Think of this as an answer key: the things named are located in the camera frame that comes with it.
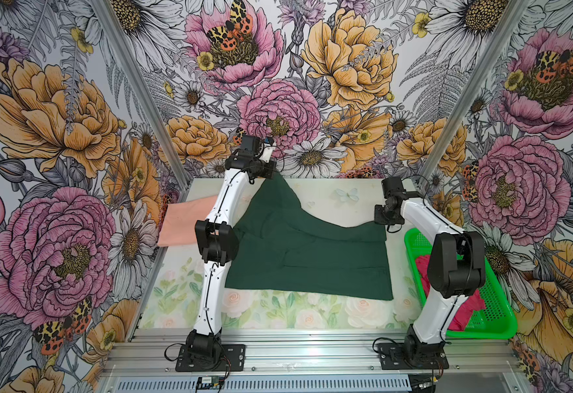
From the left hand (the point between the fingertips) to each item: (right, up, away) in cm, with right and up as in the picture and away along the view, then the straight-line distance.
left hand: (272, 173), depth 99 cm
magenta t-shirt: (+65, -44, -20) cm, 81 cm away
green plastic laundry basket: (+72, -49, -21) cm, 89 cm away
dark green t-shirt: (+3, -29, 0) cm, 29 cm away
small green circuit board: (-16, -64, -26) cm, 71 cm away
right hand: (+43, -19, -3) cm, 47 cm away
